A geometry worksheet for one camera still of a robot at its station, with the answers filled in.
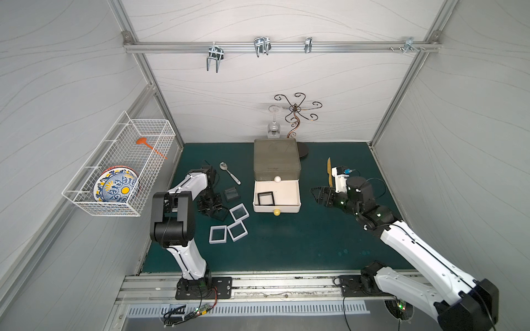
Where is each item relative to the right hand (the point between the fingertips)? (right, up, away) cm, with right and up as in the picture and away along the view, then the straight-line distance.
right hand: (319, 188), depth 77 cm
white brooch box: (-33, -13, +16) cm, 38 cm away
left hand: (-43, -12, +14) cm, 47 cm away
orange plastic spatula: (-68, +18, +1) cm, 70 cm away
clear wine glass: (-17, +26, +19) cm, 36 cm away
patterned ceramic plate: (-66, +3, -15) cm, 68 cm away
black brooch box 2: (-41, -13, +14) cm, 45 cm away
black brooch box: (-20, -6, +11) cm, 24 cm away
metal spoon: (-43, +8, +33) cm, 55 cm away
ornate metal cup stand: (-9, +29, +9) cm, 32 cm away
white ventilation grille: (-53, -42, -5) cm, 68 cm away
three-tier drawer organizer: (-16, +6, +8) cm, 18 cm away
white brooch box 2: (-33, -20, +11) cm, 40 cm away
